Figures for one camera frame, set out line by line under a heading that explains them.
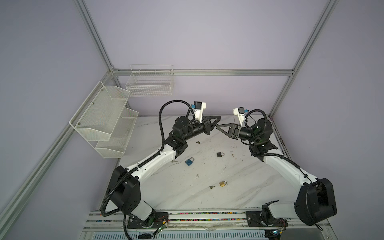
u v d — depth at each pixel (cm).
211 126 65
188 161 95
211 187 84
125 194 42
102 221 75
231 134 65
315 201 41
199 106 61
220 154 98
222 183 86
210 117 65
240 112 65
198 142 104
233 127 64
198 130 63
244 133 64
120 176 43
